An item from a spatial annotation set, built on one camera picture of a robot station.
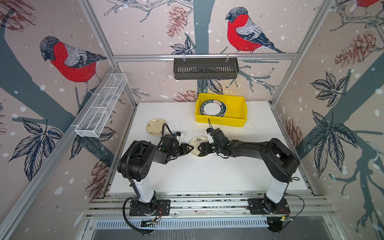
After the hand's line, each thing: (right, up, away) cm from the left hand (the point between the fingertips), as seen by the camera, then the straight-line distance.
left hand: (193, 148), depth 93 cm
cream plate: (+1, +3, +5) cm, 6 cm away
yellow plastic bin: (+32, +21, +19) cm, 43 cm away
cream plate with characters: (-29, +13, +13) cm, 34 cm away
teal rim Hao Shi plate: (+15, +26, +18) cm, 35 cm away
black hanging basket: (+9, +55, +10) cm, 56 cm away
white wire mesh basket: (-50, +26, -14) cm, 58 cm away
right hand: (+6, +2, 0) cm, 6 cm away
